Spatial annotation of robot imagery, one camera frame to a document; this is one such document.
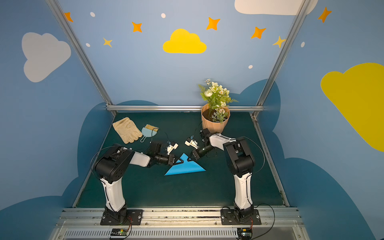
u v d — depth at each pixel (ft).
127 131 3.58
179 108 4.22
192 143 2.90
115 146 1.86
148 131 3.65
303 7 2.27
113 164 1.73
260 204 2.37
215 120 3.16
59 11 2.31
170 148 2.97
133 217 2.44
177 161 2.97
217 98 2.96
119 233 2.35
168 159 2.76
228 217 2.43
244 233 2.40
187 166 2.91
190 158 2.96
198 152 2.81
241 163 1.79
